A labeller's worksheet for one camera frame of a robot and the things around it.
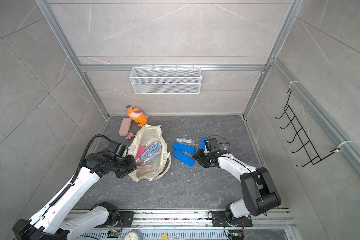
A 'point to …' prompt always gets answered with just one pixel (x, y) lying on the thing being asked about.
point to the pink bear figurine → (130, 135)
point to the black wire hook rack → (310, 149)
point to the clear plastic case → (151, 152)
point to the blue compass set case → (202, 145)
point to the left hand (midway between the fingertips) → (140, 164)
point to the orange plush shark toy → (135, 113)
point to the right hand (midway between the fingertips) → (195, 158)
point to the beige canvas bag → (149, 134)
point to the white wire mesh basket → (165, 80)
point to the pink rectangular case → (125, 127)
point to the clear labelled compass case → (189, 141)
